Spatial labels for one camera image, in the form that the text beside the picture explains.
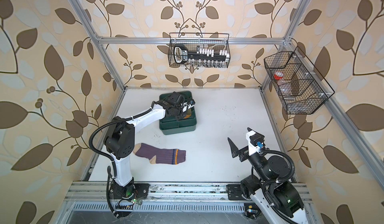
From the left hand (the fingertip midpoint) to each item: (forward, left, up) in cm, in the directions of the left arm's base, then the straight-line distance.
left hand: (183, 109), depth 94 cm
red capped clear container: (+8, -53, +22) cm, 58 cm away
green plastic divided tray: (-9, +7, -6) cm, 13 cm away
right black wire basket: (-2, -61, +24) cm, 65 cm away
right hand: (-27, -28, +19) cm, 43 cm away
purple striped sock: (-26, +14, -11) cm, 32 cm away
